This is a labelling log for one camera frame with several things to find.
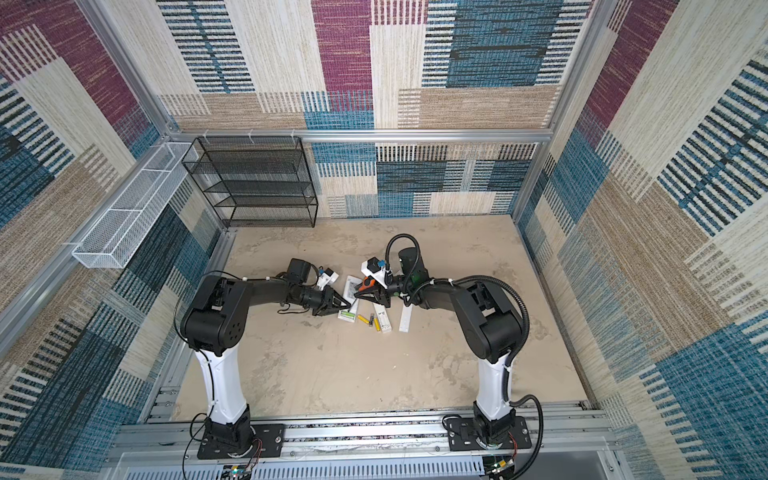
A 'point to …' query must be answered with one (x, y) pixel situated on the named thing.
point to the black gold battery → (371, 319)
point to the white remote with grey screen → (349, 314)
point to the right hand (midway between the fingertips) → (359, 292)
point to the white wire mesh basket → (111, 244)
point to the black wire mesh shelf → (256, 181)
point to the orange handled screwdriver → (367, 284)
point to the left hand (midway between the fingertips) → (349, 304)
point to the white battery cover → (405, 321)
